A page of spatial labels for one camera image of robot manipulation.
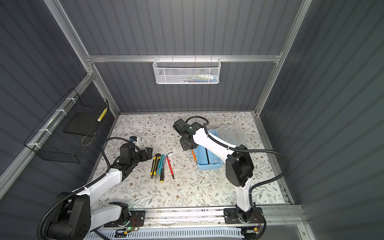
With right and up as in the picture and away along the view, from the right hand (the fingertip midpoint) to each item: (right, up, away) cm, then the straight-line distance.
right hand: (190, 146), depth 87 cm
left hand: (-28, -3, +2) cm, 28 cm away
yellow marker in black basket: (-49, +18, -5) cm, 52 cm away
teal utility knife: (-19, -12, +4) cm, 23 cm away
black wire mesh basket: (-62, +7, -16) cm, 64 cm away
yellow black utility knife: (-22, -10, +6) cm, 25 cm away
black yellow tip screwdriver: (-16, -17, -1) cm, 24 cm away
